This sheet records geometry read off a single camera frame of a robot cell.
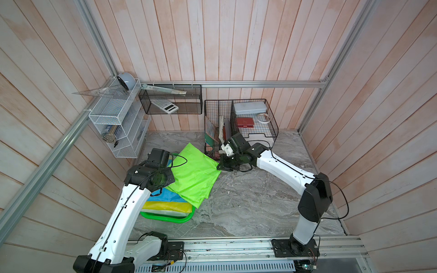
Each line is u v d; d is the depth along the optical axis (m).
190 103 1.07
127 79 0.83
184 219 0.73
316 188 0.46
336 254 0.74
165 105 0.98
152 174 0.46
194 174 0.75
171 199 0.76
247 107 1.02
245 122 0.95
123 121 0.73
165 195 0.76
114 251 0.37
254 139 0.83
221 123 1.08
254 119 0.99
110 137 0.77
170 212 0.77
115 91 0.86
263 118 1.00
